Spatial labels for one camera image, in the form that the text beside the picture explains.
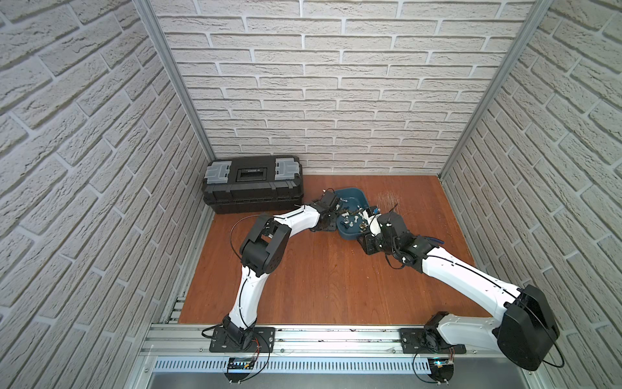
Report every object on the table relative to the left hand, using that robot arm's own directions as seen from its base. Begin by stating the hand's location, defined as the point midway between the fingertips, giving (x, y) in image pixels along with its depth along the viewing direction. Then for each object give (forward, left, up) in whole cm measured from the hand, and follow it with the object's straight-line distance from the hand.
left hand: (333, 222), depth 101 cm
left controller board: (-50, +31, -4) cm, 59 cm away
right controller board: (-51, -30, -1) cm, 59 cm away
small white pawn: (+1, -10, +1) cm, 10 cm away
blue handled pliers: (-8, -42, -1) cm, 42 cm away
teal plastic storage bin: (-1, -7, 0) cm, 7 cm away
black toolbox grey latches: (+8, +33, +15) cm, 37 cm away
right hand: (-13, -10, +12) cm, 20 cm away
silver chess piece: (0, -5, +1) cm, 5 cm away
